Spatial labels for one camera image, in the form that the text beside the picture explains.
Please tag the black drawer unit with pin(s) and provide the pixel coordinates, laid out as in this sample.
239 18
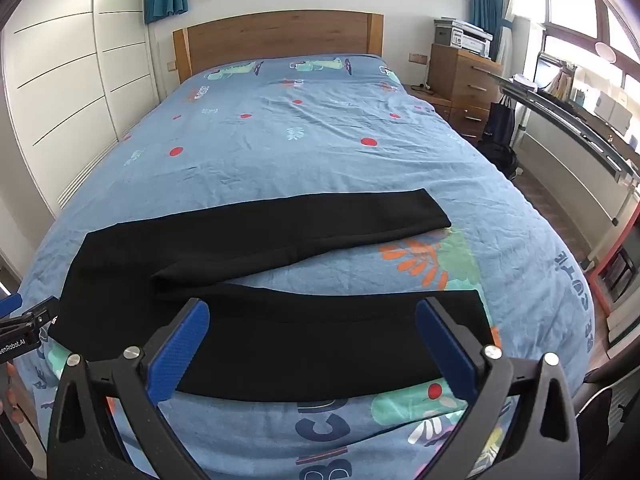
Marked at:
620 272

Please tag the wooden dresser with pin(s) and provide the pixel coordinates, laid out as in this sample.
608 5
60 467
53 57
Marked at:
460 75

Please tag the person's left hand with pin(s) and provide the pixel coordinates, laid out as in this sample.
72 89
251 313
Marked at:
11 400

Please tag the white printer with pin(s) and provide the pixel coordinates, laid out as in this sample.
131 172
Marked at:
465 35

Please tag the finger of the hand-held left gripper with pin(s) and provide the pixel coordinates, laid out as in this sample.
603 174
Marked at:
10 305
45 317

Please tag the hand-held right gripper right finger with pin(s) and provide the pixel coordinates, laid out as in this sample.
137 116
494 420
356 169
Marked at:
445 350

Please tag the wall socket plate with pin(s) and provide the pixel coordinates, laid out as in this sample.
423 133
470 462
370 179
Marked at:
419 58

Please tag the black backpack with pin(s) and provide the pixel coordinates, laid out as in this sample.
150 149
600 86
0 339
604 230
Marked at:
500 157

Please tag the white wardrobe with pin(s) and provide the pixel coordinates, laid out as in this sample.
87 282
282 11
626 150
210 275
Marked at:
60 60

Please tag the low wooden nightstand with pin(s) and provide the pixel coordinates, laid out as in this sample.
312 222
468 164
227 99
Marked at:
435 104

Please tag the round white lamp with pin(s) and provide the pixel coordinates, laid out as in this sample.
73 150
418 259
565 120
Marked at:
605 52

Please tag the wooden headboard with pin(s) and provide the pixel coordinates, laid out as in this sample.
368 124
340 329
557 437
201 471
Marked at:
275 35

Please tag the black pants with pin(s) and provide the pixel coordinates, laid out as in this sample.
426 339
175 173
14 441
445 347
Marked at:
250 240

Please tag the white storage boxes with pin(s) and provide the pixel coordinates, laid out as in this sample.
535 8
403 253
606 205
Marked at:
612 112

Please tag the glass desk with metal frame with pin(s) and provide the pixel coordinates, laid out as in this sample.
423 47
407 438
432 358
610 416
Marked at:
575 125

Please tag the black tote bag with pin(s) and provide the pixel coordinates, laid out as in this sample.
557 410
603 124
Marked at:
497 120

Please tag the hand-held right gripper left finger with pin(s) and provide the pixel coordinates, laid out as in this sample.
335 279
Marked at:
182 350

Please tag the black and white chair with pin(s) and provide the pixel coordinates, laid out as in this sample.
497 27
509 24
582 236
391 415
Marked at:
610 410

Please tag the blue printed bed cover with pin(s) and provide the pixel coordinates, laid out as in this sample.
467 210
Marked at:
300 150

